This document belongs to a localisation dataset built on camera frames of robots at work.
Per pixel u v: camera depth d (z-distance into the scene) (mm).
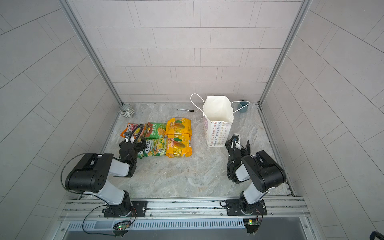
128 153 679
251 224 686
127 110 1074
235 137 750
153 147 889
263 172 456
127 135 757
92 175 444
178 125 960
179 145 866
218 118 977
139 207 718
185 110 1117
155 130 981
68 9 710
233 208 713
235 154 679
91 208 721
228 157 738
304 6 706
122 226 641
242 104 1030
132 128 970
